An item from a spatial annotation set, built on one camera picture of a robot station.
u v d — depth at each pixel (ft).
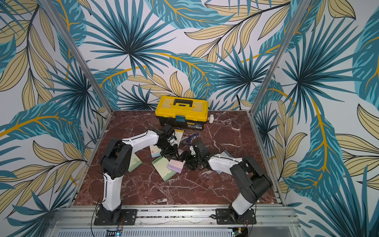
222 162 1.94
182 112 3.21
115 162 1.75
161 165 2.96
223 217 2.40
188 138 3.38
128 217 2.37
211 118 3.61
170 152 2.75
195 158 2.53
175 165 2.87
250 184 1.51
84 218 2.45
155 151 3.13
